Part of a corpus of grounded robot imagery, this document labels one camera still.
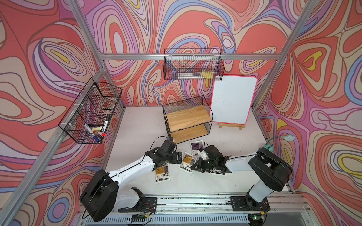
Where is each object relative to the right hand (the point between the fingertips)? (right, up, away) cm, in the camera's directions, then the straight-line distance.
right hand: (192, 172), depth 85 cm
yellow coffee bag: (-18, 0, -2) cm, 18 cm away
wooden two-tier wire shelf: (-2, +32, +6) cm, 33 cm away
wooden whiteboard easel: (+36, +27, +16) cm, 48 cm away
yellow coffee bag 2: (-4, +5, +1) cm, 7 cm away
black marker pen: (-44, +31, -16) cm, 56 cm away
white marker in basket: (-55, +27, -13) cm, 63 cm away
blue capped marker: (-48, +23, -17) cm, 56 cm away
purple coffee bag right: (+3, +14, +11) cm, 18 cm away
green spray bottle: (+54, +22, -7) cm, 58 cm away
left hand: (-9, +9, 0) cm, 13 cm away
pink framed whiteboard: (+28, +47, +10) cm, 55 cm away
